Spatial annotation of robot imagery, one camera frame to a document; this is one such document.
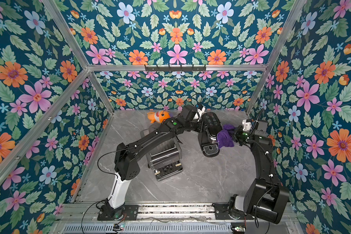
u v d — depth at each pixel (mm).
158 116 1047
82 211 751
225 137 754
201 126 718
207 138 784
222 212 734
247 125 754
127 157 549
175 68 930
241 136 705
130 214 731
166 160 817
